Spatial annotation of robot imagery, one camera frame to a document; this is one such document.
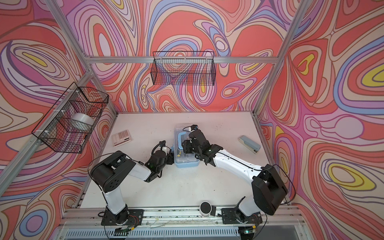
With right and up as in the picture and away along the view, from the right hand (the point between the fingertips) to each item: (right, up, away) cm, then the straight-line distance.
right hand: (186, 147), depth 83 cm
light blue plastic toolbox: (-1, -12, +6) cm, 13 cm away
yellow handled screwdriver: (-4, -5, +3) cm, 7 cm away
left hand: (-9, -4, +13) cm, 16 cm away
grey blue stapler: (+42, -1, +13) cm, 44 cm away
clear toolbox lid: (-3, +6, +9) cm, 12 cm away
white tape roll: (-49, +13, -13) cm, 53 cm away
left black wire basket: (-54, +14, -14) cm, 57 cm away
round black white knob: (+10, -29, -11) cm, 33 cm away
